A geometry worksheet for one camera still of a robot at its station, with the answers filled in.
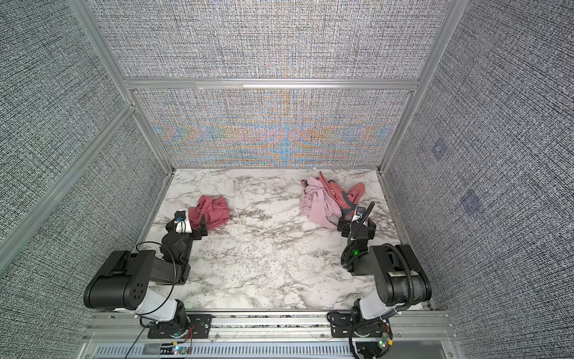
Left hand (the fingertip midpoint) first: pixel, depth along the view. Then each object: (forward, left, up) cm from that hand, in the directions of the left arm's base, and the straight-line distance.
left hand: (191, 216), depth 89 cm
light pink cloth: (+5, -53, -4) cm, 53 cm away
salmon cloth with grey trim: (+2, -63, +2) cm, 64 cm away
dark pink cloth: (+6, -7, -5) cm, 11 cm away
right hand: (-2, -68, -2) cm, 68 cm away
